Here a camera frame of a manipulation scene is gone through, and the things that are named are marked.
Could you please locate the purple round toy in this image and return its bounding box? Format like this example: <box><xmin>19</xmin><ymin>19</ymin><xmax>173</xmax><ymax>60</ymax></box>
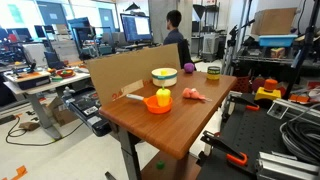
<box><xmin>183</xmin><ymin>62</ymin><xmax>196</xmax><ymax>74</ymax></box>

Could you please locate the yellow toy bell pepper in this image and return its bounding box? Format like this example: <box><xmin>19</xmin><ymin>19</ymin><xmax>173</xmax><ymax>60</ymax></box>
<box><xmin>155</xmin><ymin>85</ymin><xmax>172</xmax><ymax>108</ymax></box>

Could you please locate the white bowl teal stripe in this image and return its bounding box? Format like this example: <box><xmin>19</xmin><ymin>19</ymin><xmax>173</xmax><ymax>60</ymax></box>
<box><xmin>151</xmin><ymin>67</ymin><xmax>179</xmax><ymax>88</ymax></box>

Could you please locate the orange toy pan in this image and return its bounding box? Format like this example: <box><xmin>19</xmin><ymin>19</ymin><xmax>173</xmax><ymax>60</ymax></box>
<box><xmin>125</xmin><ymin>93</ymin><xmax>174</xmax><ymax>115</ymax></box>

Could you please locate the pink toy meat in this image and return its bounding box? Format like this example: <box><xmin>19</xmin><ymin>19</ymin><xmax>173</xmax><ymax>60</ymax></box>
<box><xmin>181</xmin><ymin>87</ymin><xmax>213</xmax><ymax>102</ymax></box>

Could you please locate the wooden table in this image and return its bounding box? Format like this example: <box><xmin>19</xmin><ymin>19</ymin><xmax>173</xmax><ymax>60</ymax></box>
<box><xmin>98</xmin><ymin>69</ymin><xmax>238</xmax><ymax>180</ymax></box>

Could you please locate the cardboard panel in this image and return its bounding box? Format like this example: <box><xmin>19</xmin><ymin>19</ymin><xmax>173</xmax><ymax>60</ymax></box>
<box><xmin>85</xmin><ymin>43</ymin><xmax>183</xmax><ymax>107</ymax></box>

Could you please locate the yellow green can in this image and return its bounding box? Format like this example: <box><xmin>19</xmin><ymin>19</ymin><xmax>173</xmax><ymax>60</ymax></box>
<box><xmin>206</xmin><ymin>65</ymin><xmax>222</xmax><ymax>81</ymax></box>

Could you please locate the person in dark shirt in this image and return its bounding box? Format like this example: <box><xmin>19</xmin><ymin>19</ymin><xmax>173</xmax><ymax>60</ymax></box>
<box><xmin>162</xmin><ymin>9</ymin><xmax>185</xmax><ymax>46</ymax></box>

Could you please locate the computer monitor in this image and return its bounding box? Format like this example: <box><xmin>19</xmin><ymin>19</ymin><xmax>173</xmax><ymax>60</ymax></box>
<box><xmin>119</xmin><ymin>13</ymin><xmax>154</xmax><ymax>44</ymax></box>

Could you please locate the white appliance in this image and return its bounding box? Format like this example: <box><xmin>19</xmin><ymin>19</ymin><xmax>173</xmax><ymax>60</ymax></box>
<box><xmin>202</xmin><ymin>32</ymin><xmax>220</xmax><ymax>63</ymax></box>

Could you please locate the black machine with labels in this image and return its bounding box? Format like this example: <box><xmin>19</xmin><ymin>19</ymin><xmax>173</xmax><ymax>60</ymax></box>
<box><xmin>61</xmin><ymin>87</ymin><xmax>113</xmax><ymax>138</ymax></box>

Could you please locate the red basket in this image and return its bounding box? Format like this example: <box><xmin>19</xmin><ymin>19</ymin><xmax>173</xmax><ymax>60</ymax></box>
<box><xmin>229</xmin><ymin>75</ymin><xmax>251</xmax><ymax>94</ymax></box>

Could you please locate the black tripod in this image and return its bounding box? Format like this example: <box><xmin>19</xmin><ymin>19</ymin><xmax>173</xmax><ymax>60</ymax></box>
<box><xmin>221</xmin><ymin>19</ymin><xmax>256</xmax><ymax>76</ymax></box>

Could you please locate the red bowl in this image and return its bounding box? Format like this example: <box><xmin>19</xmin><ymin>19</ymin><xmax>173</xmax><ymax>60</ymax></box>
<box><xmin>55</xmin><ymin>68</ymin><xmax>76</xmax><ymax>79</ymax></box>

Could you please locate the small cardboard box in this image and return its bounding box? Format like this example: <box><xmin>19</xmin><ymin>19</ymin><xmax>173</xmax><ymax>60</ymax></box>
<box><xmin>46</xmin><ymin>96</ymin><xmax>79</xmax><ymax>127</ymax></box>

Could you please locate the black perforated breadboard table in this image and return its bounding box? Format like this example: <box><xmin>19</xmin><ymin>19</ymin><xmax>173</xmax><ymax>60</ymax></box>
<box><xmin>196</xmin><ymin>93</ymin><xmax>320</xmax><ymax>180</ymax></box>

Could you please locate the yellow emergency stop button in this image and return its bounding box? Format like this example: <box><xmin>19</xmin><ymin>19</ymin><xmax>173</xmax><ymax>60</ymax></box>
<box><xmin>254</xmin><ymin>78</ymin><xmax>283</xmax><ymax>102</ymax></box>

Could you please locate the dark laptop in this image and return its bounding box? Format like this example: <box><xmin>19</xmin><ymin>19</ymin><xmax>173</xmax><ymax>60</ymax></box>
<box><xmin>43</xmin><ymin>50</ymin><xmax>66</xmax><ymax>70</ymax></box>

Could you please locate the colourful wooden block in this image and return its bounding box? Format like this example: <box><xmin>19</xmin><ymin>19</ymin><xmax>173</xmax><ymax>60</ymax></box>
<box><xmin>269</xmin><ymin>47</ymin><xmax>287</xmax><ymax>59</ymax></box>

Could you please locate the white desk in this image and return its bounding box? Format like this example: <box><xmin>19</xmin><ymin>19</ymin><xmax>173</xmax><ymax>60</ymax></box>
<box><xmin>3</xmin><ymin>68</ymin><xmax>92</xmax><ymax>141</ymax></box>

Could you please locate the blue plastic bin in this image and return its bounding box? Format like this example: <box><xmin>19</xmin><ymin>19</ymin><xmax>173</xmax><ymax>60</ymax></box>
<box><xmin>258</xmin><ymin>34</ymin><xmax>299</xmax><ymax>48</ymax></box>

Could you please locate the black box with orange top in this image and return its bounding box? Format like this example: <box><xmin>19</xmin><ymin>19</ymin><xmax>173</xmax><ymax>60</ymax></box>
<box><xmin>3</xmin><ymin>70</ymin><xmax>52</xmax><ymax>91</ymax></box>

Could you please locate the aluminium extrusion bar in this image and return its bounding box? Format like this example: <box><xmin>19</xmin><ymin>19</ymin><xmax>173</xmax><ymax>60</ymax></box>
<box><xmin>266</xmin><ymin>98</ymin><xmax>320</xmax><ymax>123</ymax></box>
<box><xmin>255</xmin><ymin>151</ymin><xmax>320</xmax><ymax>180</ymax></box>

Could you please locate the large cardboard box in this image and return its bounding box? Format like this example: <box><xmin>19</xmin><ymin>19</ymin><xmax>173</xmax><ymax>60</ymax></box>
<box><xmin>250</xmin><ymin>7</ymin><xmax>298</xmax><ymax>37</ymax></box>

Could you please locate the orange floor tape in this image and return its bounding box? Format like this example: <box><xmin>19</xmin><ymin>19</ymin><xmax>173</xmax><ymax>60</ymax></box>
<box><xmin>1</xmin><ymin>164</ymin><xmax>28</xmax><ymax>180</ymax></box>

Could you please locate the black clamp orange handle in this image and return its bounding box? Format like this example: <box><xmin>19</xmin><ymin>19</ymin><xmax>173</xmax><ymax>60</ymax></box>
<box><xmin>227</xmin><ymin>94</ymin><xmax>261</xmax><ymax>113</ymax></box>
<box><xmin>199</xmin><ymin>130</ymin><xmax>249</xmax><ymax>168</ymax></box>

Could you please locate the black cable bundle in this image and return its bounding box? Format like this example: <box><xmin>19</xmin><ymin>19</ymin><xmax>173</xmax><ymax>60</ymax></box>
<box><xmin>279</xmin><ymin>103</ymin><xmax>320</xmax><ymax>166</ymax></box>

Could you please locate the black floor cable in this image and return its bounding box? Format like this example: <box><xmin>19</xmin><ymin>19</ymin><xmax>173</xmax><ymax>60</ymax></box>
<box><xmin>4</xmin><ymin>114</ymin><xmax>84</xmax><ymax>148</ymax></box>

